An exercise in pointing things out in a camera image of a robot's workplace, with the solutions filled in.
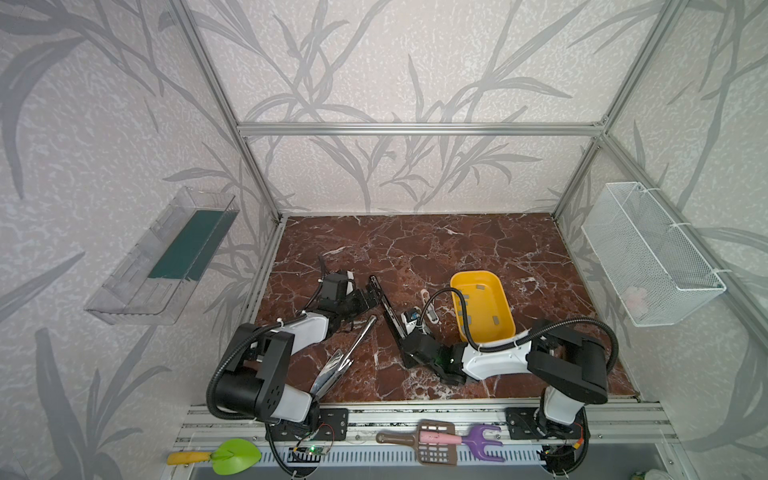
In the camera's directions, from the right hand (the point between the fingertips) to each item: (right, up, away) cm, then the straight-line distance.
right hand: (401, 333), depth 87 cm
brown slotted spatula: (+7, -24, -17) cm, 30 cm away
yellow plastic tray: (+28, +4, +7) cm, 30 cm away
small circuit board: (-20, -23, -17) cm, 35 cm away
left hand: (-7, +12, +4) cm, 15 cm away
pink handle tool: (+9, -19, -18) cm, 28 cm away
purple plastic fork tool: (+18, -20, -17) cm, 32 cm away
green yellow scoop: (-39, -23, -19) cm, 49 cm away
